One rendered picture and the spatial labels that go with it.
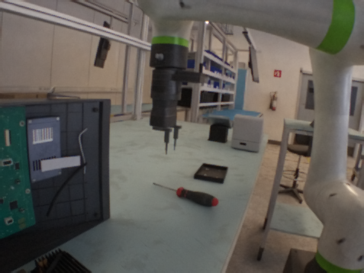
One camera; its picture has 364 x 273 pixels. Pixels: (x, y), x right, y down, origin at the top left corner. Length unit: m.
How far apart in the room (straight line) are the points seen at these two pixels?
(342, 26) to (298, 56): 6.36
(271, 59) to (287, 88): 0.90
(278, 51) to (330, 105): 6.20
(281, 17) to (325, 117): 0.32
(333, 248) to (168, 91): 0.53
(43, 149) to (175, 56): 0.35
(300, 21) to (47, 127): 0.43
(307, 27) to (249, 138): 0.64
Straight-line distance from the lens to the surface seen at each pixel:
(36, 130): 0.32
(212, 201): 0.48
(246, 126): 1.00
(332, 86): 0.66
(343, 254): 0.61
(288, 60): 6.79
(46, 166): 0.34
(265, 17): 0.45
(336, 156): 0.68
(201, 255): 0.36
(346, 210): 0.57
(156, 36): 0.57
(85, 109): 0.36
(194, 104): 2.89
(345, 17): 0.49
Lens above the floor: 1.23
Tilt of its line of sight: 11 degrees down
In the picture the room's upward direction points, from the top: 5 degrees clockwise
